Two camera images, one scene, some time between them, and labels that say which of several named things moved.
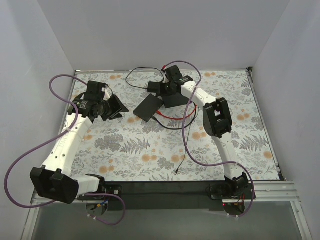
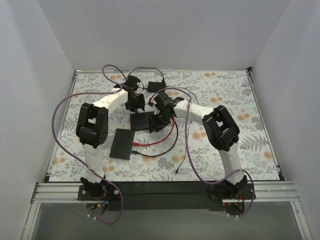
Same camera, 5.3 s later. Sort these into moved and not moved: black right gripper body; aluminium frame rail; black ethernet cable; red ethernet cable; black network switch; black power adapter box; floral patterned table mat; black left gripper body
Moved: black right gripper body; red ethernet cable; black ethernet cable; black left gripper body; black network switch
Not moved: aluminium frame rail; floral patterned table mat; black power adapter box
